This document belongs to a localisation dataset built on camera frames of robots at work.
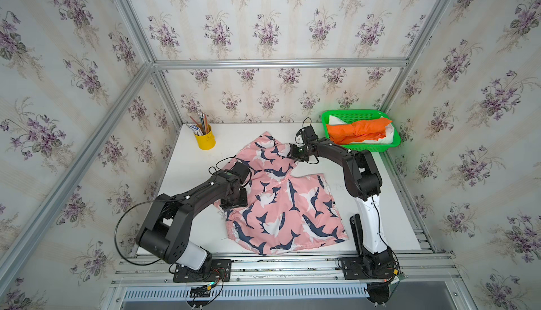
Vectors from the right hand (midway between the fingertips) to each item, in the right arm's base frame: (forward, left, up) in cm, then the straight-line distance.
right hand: (292, 156), depth 105 cm
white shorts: (+7, -48, +6) cm, 49 cm away
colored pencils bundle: (+10, +44, +12) cm, 47 cm away
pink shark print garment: (-30, +5, +1) cm, 31 cm away
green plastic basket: (+29, -37, +2) cm, 47 cm away
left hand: (-27, +23, +1) cm, 35 cm away
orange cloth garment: (+10, -35, +9) cm, 37 cm away
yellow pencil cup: (+4, +44, +6) cm, 44 cm away
